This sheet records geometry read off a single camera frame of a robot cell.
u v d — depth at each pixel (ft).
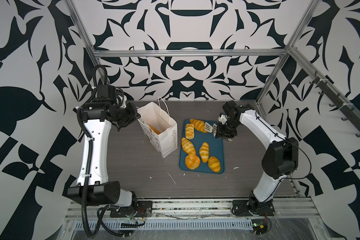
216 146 3.09
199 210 2.45
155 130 2.35
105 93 1.67
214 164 2.79
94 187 1.25
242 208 2.44
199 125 3.29
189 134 3.16
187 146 3.00
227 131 2.48
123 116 2.02
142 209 2.39
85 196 1.17
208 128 3.06
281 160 1.56
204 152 2.93
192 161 2.81
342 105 1.93
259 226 2.32
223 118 2.71
